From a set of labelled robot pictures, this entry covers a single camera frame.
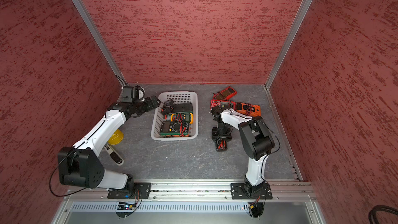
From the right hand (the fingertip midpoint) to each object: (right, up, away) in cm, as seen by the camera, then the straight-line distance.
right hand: (220, 142), depth 90 cm
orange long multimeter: (+20, +19, +10) cm, 29 cm away
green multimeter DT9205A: (-27, +9, -3) cm, 28 cm away
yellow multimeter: (-23, +14, +7) cm, 28 cm away
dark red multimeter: (+7, +30, +20) cm, 37 cm away
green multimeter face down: (-21, +20, +13) cm, 32 cm away
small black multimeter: (-32, +21, +5) cm, 39 cm away
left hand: (-38, +21, -5) cm, 44 cm away
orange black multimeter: (-26, +4, -3) cm, 26 cm away
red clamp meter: (+3, +23, +11) cm, 26 cm away
